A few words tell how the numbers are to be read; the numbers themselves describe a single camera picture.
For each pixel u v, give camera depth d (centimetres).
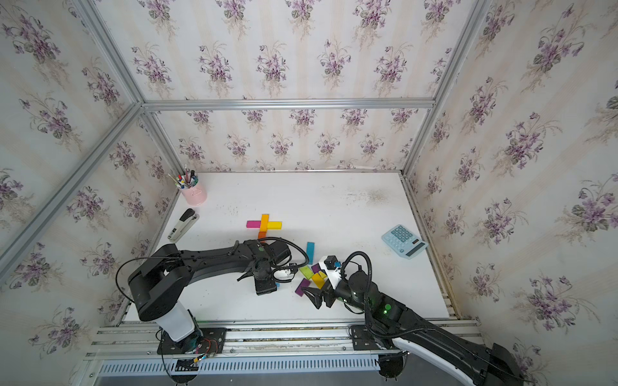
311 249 93
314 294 65
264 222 101
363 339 73
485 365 45
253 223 101
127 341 75
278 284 75
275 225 103
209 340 72
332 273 65
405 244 93
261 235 97
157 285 44
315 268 88
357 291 58
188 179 104
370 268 54
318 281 85
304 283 84
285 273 78
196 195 102
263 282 76
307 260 72
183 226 98
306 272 86
